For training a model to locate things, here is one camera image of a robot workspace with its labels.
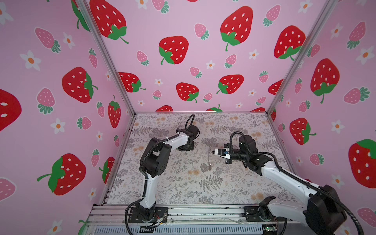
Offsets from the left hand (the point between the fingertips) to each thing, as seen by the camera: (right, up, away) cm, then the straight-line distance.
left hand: (187, 147), depth 100 cm
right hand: (+15, +2, -22) cm, 27 cm away
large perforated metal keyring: (+15, -6, -7) cm, 18 cm away
